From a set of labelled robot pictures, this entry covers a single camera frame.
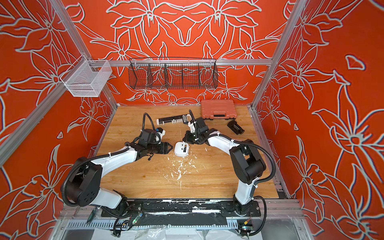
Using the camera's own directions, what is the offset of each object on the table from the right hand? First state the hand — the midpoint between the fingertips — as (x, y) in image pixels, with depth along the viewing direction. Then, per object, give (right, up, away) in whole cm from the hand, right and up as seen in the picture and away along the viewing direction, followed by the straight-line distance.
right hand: (182, 137), depth 89 cm
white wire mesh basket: (-61, +37, +3) cm, 71 cm away
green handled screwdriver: (-44, -36, -18) cm, 60 cm away
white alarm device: (-1, -8, +1) cm, 8 cm away
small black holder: (+37, +5, +14) cm, 40 cm away
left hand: (-8, -5, -1) cm, 9 cm away
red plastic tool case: (+27, +19, +24) cm, 40 cm away
